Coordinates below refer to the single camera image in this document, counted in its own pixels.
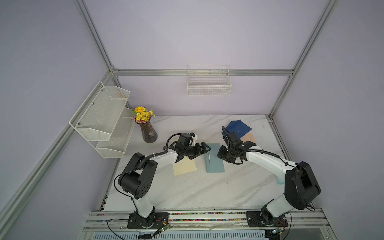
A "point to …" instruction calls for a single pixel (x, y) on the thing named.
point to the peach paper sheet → (249, 136)
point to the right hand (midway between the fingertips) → (220, 157)
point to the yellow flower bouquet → (142, 115)
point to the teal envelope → (213, 163)
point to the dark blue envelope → (239, 128)
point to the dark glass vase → (149, 134)
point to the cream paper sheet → (185, 165)
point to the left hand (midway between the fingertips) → (205, 152)
